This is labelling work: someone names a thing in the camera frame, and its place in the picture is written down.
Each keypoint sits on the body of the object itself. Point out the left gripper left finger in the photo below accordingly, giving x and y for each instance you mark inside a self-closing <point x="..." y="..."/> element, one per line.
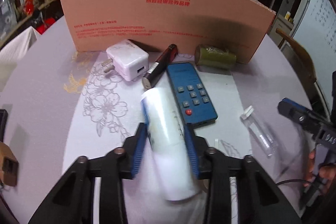
<point x="71" y="199"/>

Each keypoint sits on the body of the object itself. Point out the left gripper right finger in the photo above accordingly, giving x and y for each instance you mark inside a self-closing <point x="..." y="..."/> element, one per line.
<point x="259" y="198"/>

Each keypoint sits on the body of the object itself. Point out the white cream tube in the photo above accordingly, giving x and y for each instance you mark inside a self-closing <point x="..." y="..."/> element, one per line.
<point x="168" y="145"/>

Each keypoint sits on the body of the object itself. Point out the right hand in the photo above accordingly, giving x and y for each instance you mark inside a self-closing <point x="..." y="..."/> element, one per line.
<point x="325" y="172"/>

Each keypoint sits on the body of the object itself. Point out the clear plastic vial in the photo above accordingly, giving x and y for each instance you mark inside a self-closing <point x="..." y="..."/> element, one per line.
<point x="259" y="131"/>

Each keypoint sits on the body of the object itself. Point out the brown wooden block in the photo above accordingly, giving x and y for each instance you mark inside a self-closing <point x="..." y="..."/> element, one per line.
<point x="9" y="166"/>

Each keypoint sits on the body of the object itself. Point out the wooden chair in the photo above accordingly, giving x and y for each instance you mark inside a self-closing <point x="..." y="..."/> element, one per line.
<point x="303" y="66"/>

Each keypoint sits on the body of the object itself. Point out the blue remote control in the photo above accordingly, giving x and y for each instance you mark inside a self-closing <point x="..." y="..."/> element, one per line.
<point x="190" y="94"/>

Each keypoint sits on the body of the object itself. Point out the white embroidered table mat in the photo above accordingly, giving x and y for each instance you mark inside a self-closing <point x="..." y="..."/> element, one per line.
<point x="108" y="111"/>

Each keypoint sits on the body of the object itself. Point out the green tape roll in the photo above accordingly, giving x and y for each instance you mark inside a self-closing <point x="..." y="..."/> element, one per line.
<point x="211" y="56"/>

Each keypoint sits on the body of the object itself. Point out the black red pen tube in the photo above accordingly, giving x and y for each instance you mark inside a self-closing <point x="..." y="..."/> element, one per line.
<point x="154" y="73"/>

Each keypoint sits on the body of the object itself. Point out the white usb charger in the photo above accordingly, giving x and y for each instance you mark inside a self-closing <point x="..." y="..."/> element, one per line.
<point x="127" y="59"/>

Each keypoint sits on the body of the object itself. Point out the red cardboard box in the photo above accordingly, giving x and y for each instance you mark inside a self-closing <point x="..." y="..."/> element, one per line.
<point x="235" y="25"/>

